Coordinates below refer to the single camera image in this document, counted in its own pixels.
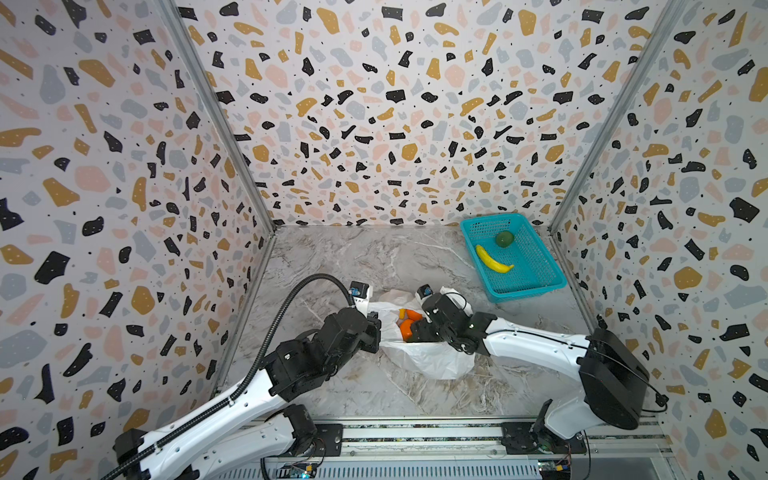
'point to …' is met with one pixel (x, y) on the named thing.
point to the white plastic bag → (427, 360)
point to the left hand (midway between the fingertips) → (380, 313)
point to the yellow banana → (491, 263)
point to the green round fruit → (504, 239)
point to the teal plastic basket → (534, 270)
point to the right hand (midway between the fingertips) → (417, 318)
